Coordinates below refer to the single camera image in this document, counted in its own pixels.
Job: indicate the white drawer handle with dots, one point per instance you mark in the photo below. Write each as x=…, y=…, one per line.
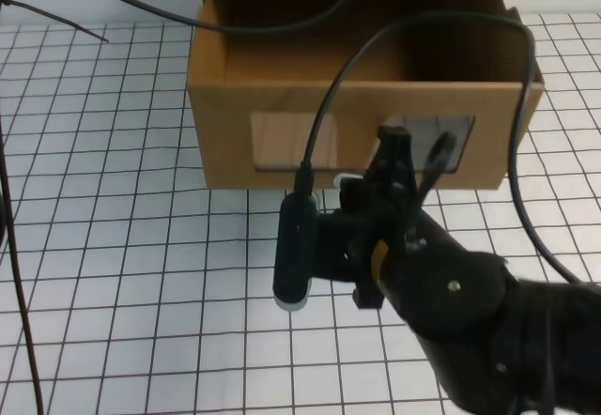
x=329, y=199

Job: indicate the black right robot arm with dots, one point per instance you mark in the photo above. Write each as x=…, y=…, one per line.
x=497, y=344

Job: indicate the brown cardboard drawer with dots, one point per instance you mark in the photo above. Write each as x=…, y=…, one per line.
x=254, y=99

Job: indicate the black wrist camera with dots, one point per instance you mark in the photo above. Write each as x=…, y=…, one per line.
x=295, y=250

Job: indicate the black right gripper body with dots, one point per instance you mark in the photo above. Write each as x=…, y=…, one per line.
x=353, y=241

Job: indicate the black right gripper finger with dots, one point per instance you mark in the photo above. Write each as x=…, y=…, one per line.
x=391, y=173
x=435, y=165

